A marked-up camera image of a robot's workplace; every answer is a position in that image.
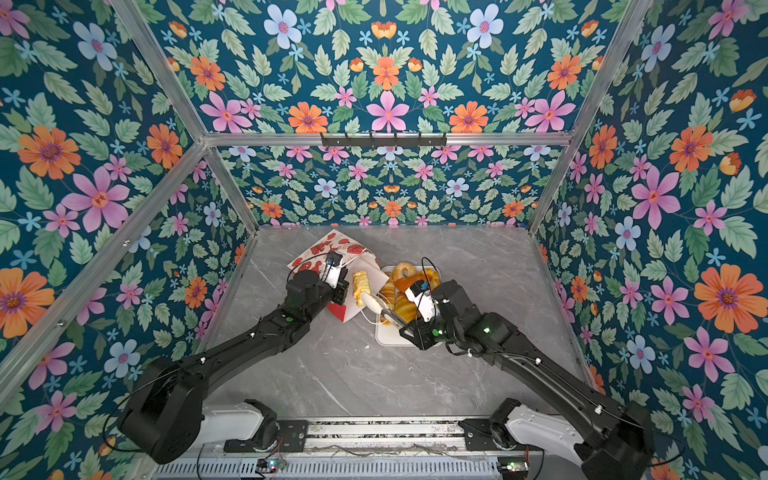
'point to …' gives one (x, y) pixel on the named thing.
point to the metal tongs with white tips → (381, 306)
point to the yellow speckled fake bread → (406, 309)
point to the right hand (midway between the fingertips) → (403, 328)
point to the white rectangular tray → (387, 335)
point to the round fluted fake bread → (433, 277)
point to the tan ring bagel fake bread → (404, 270)
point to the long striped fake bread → (388, 292)
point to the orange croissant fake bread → (403, 284)
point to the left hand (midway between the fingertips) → (348, 262)
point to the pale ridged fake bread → (360, 285)
